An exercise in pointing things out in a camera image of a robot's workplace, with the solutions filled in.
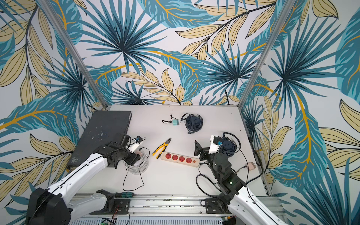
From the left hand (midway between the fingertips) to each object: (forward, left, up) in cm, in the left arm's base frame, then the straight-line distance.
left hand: (134, 155), depth 82 cm
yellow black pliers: (+12, -17, -7) cm, 22 cm away
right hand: (+1, -35, +13) cm, 38 cm away
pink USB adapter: (-2, -71, -6) cm, 71 cm away
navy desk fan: (+25, -37, 0) cm, 44 cm away
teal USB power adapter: (+30, -23, -6) cm, 39 cm away
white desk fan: (-5, -5, -2) cm, 8 cm away
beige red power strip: (+1, -28, -6) cm, 29 cm away
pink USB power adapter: (+2, -3, 0) cm, 3 cm away
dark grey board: (+23, +28, -5) cm, 36 cm away
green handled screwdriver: (-19, +1, -7) cm, 20 cm away
